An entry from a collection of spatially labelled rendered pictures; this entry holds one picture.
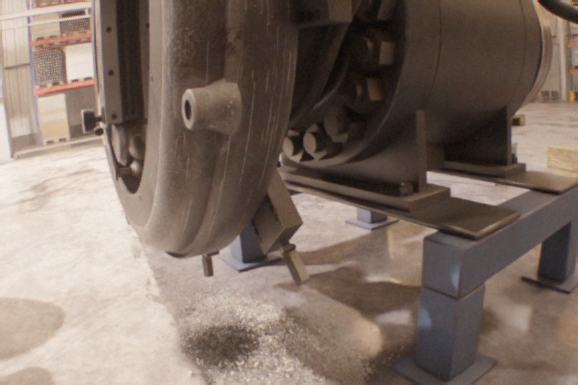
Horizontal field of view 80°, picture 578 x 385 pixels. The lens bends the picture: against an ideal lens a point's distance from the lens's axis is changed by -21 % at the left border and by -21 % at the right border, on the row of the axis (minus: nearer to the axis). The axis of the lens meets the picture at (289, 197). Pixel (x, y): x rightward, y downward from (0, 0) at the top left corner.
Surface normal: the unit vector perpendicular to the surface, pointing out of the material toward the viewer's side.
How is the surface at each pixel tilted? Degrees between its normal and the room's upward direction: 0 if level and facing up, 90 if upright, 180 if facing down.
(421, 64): 109
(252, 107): 114
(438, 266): 90
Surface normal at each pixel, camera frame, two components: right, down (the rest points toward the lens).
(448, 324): -0.84, 0.20
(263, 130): 0.50, 0.57
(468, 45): 0.54, 0.36
